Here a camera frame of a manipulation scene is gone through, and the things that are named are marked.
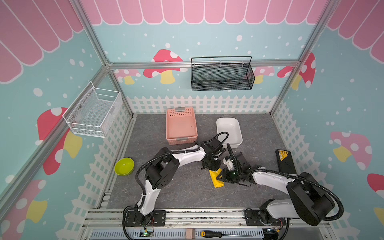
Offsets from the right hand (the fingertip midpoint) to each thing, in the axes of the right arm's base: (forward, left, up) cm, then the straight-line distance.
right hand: (217, 178), depth 86 cm
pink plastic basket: (+39, +24, -1) cm, 46 cm away
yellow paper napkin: (+2, +2, 0) cm, 3 cm away
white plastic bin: (+40, -15, -1) cm, 43 cm away
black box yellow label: (+11, -43, 0) cm, 44 cm away
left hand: (+4, +1, 0) cm, 4 cm away
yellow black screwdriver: (-27, +5, +1) cm, 27 cm away
